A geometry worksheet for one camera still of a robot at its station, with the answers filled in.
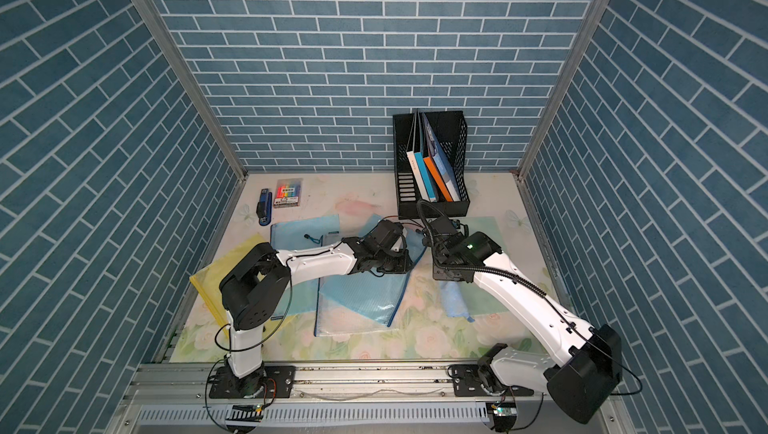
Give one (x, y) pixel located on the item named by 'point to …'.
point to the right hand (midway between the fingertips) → (449, 269)
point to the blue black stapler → (264, 207)
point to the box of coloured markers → (288, 193)
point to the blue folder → (440, 157)
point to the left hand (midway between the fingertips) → (420, 269)
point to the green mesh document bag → (479, 304)
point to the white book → (418, 177)
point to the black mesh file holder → (451, 129)
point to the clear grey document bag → (332, 318)
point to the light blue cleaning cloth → (453, 300)
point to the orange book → (432, 167)
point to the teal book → (427, 177)
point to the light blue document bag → (372, 293)
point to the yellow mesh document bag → (207, 279)
